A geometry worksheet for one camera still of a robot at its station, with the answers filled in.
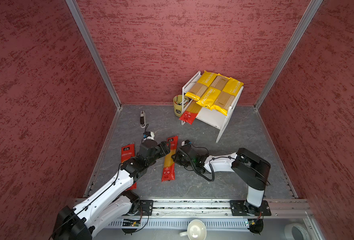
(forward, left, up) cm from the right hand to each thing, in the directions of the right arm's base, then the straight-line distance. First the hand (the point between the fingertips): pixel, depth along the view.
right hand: (169, 161), depth 87 cm
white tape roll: (-36, -55, -3) cm, 66 cm away
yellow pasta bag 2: (+20, -23, +31) cm, 43 cm away
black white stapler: (+32, +20, +2) cm, 37 cm away
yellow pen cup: (+44, -6, +8) cm, 45 cm away
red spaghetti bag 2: (-7, 0, 0) cm, 7 cm away
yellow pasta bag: (+28, -18, +31) cm, 45 cm away
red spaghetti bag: (+25, -14, +14) cm, 33 cm away
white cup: (-33, -13, -3) cm, 36 cm away
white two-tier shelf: (+28, -24, +10) cm, 38 cm away
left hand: (+3, +1, +11) cm, 11 cm away
